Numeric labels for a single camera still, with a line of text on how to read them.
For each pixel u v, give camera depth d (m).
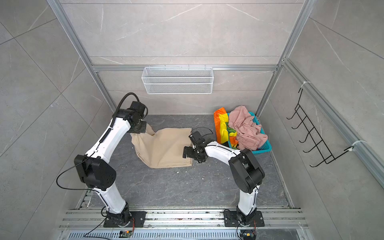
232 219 0.73
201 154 0.67
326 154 0.61
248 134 0.97
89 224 0.74
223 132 0.98
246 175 0.49
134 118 0.61
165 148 0.99
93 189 0.51
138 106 0.66
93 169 0.50
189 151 0.83
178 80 1.01
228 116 1.04
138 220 0.74
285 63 0.85
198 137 0.75
